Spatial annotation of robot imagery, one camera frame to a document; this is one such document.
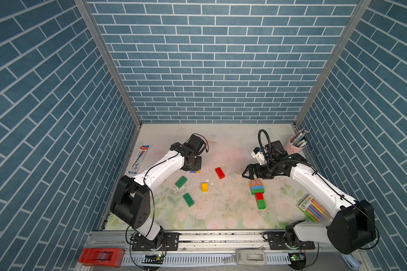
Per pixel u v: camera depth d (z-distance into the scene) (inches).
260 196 34.2
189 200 33.4
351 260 26.8
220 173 37.1
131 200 17.8
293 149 38.0
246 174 29.6
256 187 35.5
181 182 35.9
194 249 28.9
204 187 34.2
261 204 33.3
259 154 30.2
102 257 25.6
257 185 35.3
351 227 15.9
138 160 39.6
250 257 26.9
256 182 35.1
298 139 37.8
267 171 27.2
